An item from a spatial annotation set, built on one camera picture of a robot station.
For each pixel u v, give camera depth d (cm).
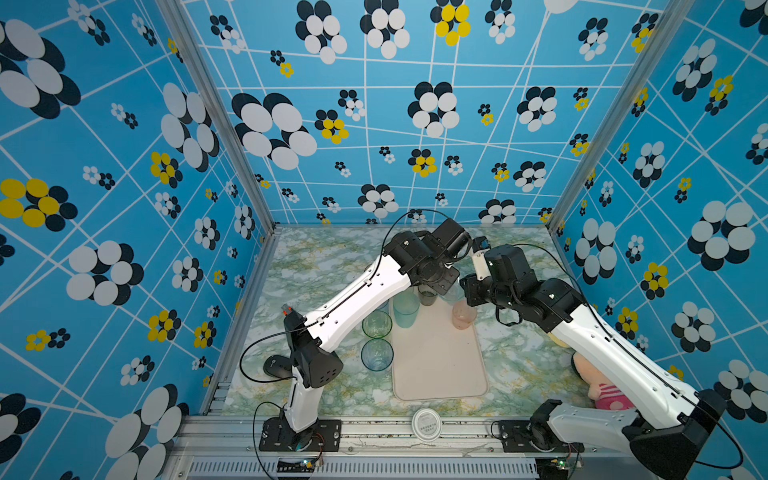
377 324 84
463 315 94
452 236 53
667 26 70
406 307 87
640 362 41
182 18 70
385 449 73
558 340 47
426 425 70
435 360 84
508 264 52
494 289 59
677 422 38
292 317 47
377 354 75
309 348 44
